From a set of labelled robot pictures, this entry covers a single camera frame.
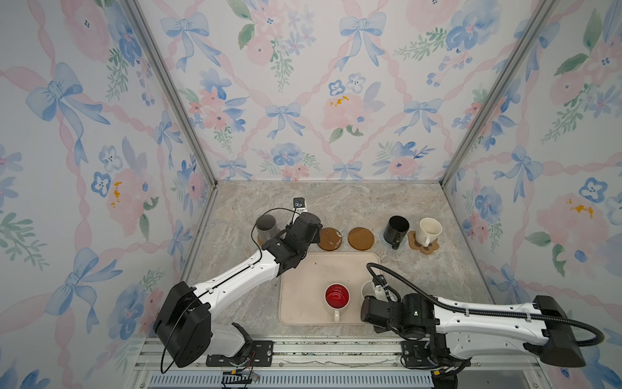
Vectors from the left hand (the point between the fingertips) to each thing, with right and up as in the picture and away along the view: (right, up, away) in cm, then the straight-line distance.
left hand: (311, 220), depth 81 cm
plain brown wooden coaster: (+20, -9, +19) cm, 29 cm away
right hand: (+19, -30, -6) cm, 36 cm away
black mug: (+33, -5, +16) cm, 38 cm away
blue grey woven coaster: (+29, -9, +19) cm, 36 cm away
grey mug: (-17, -3, +9) cm, 19 cm away
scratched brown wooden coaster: (+8, -9, +19) cm, 22 cm away
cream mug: (+44, -5, +11) cm, 46 cm away
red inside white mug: (+9, -26, +2) cm, 28 cm away
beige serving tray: (-2, -21, +8) cm, 23 cm away
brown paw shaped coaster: (+41, -11, +17) cm, 46 cm away
